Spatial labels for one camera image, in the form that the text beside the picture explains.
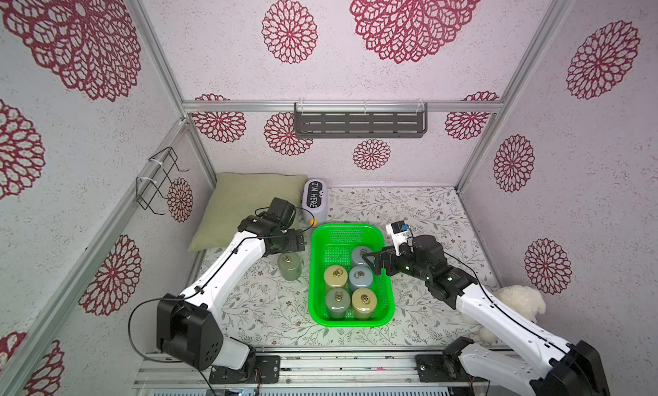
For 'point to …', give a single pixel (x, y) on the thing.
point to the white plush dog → (523, 299)
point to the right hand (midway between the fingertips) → (371, 250)
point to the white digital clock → (314, 202)
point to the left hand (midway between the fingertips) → (287, 247)
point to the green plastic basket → (332, 244)
